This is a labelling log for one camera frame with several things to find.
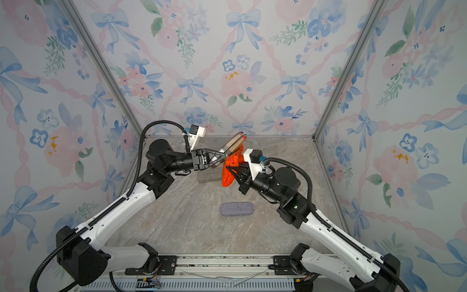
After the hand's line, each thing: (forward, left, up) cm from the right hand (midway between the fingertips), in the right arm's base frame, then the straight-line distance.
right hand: (230, 164), depth 60 cm
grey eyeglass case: (+19, +12, -34) cm, 40 cm away
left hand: (+1, +2, +3) cm, 3 cm away
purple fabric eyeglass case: (0, -1, -34) cm, 34 cm away
